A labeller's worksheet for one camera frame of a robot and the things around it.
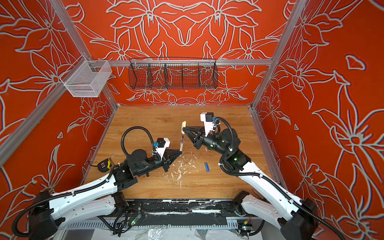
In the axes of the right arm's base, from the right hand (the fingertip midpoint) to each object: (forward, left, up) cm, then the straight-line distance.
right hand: (182, 130), depth 60 cm
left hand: (-4, +1, -11) cm, 12 cm away
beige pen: (-2, 0, -7) cm, 7 cm away
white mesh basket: (+44, +62, -4) cm, 76 cm away
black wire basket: (+54, +9, -7) cm, 55 cm away
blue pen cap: (0, -12, -37) cm, 39 cm away
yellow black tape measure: (0, +48, -33) cm, 58 cm away
